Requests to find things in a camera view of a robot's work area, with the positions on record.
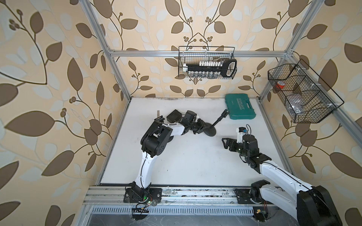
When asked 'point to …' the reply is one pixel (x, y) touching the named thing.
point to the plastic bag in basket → (297, 104)
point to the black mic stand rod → (161, 119)
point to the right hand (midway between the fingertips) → (228, 140)
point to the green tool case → (239, 107)
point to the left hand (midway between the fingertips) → (207, 125)
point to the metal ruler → (158, 113)
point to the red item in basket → (280, 84)
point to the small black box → (175, 115)
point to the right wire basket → (307, 98)
